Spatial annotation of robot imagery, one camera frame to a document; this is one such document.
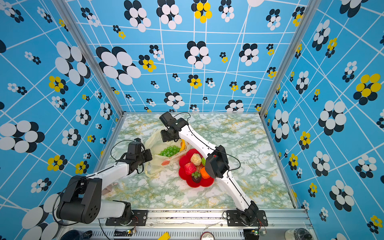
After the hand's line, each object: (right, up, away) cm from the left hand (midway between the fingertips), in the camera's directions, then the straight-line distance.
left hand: (152, 151), depth 93 cm
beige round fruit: (+28, -4, -6) cm, 29 cm away
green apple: (+32, -5, -5) cm, 33 cm away
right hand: (+10, +10, -2) cm, 14 cm away
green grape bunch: (+11, 0, +1) cm, 11 cm away
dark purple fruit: (+28, -12, -11) cm, 32 cm away
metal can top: (+32, -28, -33) cm, 54 cm away
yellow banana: (+19, +3, +5) cm, 20 cm away
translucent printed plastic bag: (+3, -5, -6) cm, 9 cm away
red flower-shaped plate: (+22, -4, -2) cm, 22 cm away
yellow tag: (+13, -36, -24) cm, 45 cm away
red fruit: (+24, -8, -9) cm, 27 cm away
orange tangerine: (+32, -11, -8) cm, 35 cm away
